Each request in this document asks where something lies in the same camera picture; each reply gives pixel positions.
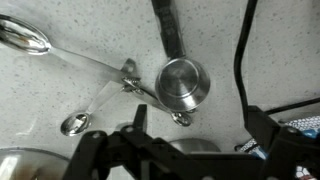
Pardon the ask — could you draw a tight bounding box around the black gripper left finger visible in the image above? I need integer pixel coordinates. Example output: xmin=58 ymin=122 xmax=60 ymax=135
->
xmin=61 ymin=104 xmax=188 ymax=180

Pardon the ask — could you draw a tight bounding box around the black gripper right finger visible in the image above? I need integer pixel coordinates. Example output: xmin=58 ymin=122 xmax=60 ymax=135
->
xmin=244 ymin=105 xmax=320 ymax=180

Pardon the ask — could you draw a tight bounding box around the silver round measuring spoon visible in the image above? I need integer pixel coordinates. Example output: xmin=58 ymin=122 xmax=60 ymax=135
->
xmin=150 ymin=0 xmax=212 ymax=114

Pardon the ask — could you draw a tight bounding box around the tiny silver measuring spoon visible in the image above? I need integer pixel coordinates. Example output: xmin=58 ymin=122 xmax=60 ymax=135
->
xmin=133 ymin=83 xmax=194 ymax=128

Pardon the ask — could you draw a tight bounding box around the small oval measuring spoon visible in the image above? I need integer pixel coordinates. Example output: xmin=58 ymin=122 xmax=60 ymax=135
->
xmin=59 ymin=79 xmax=134 ymax=137

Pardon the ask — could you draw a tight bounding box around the large oval measuring spoon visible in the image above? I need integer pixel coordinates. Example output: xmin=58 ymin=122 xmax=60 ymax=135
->
xmin=0 ymin=13 xmax=141 ymax=85

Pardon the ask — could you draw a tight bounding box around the metal spoon ring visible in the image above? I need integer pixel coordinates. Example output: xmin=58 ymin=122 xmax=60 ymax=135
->
xmin=119 ymin=58 xmax=143 ymax=95

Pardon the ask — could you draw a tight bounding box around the black appliance power cable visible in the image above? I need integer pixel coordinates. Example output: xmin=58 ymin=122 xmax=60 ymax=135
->
xmin=233 ymin=0 xmax=320 ymax=126

